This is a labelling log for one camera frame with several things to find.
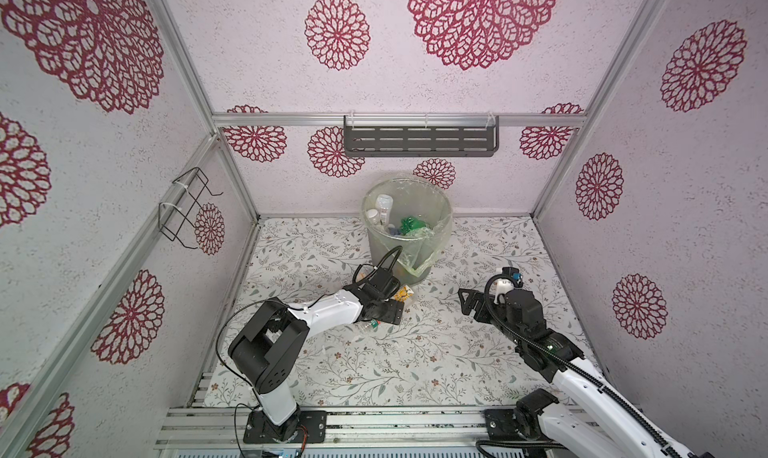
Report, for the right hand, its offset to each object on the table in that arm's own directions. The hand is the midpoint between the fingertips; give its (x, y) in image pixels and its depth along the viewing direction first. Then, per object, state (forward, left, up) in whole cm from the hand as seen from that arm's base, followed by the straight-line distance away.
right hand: (472, 290), depth 78 cm
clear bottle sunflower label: (+5, +19, -12) cm, 22 cm away
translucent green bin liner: (+28, +15, 0) cm, 32 cm away
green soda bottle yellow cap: (+19, +17, +5) cm, 26 cm away
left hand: (0, +23, -15) cm, 28 cm away
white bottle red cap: (+27, +24, +6) cm, 36 cm away
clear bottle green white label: (+18, +27, +9) cm, 34 cm away
